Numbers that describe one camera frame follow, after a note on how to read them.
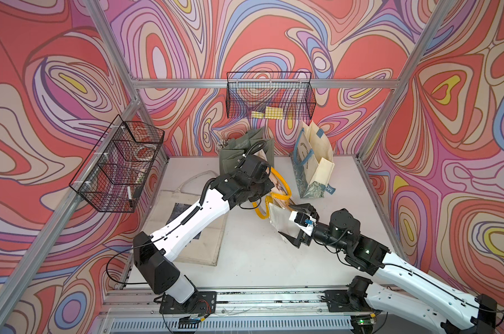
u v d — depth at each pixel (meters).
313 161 0.89
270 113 0.87
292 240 0.61
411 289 0.47
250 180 0.54
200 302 0.73
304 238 0.60
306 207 0.63
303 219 0.54
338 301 0.72
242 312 0.73
